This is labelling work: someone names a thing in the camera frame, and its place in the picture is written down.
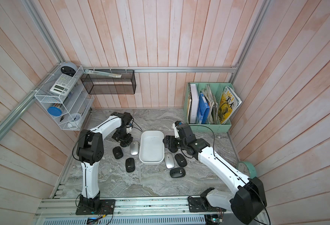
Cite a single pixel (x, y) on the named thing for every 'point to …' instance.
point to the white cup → (73, 119)
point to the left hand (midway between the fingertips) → (122, 142)
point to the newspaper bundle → (212, 117)
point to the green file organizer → (217, 89)
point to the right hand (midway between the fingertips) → (167, 139)
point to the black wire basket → (96, 84)
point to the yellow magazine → (229, 101)
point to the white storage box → (152, 146)
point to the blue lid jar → (54, 111)
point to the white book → (194, 103)
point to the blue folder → (203, 109)
